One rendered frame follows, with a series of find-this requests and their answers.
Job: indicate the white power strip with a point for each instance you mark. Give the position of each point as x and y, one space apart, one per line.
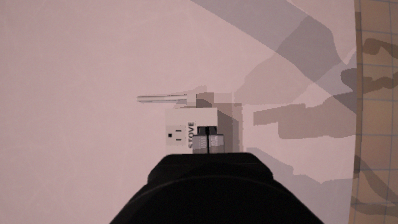
182 123

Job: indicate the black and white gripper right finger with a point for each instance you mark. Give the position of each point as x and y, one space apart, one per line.
215 141

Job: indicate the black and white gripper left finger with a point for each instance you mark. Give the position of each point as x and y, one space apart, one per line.
200 141

